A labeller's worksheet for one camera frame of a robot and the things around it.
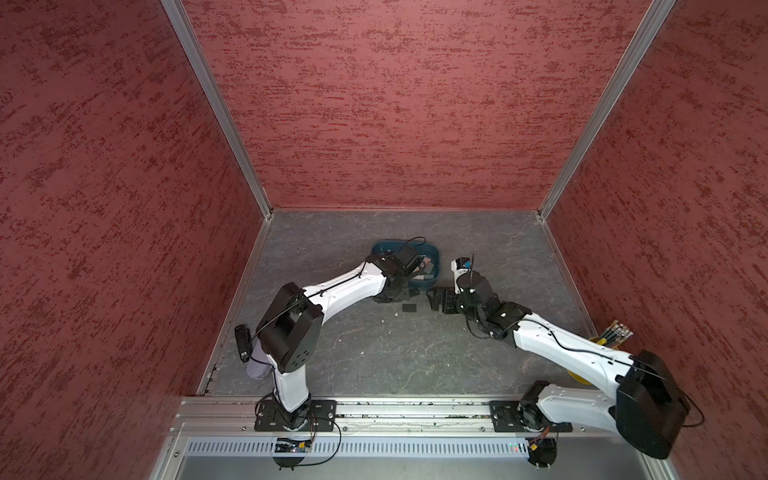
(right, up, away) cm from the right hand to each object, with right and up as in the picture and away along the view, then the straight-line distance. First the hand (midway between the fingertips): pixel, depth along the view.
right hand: (439, 298), depth 84 cm
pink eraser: (-1, +10, +19) cm, 22 cm away
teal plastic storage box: (-1, +7, +17) cm, 18 cm away
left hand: (-13, -1, +3) cm, 13 cm away
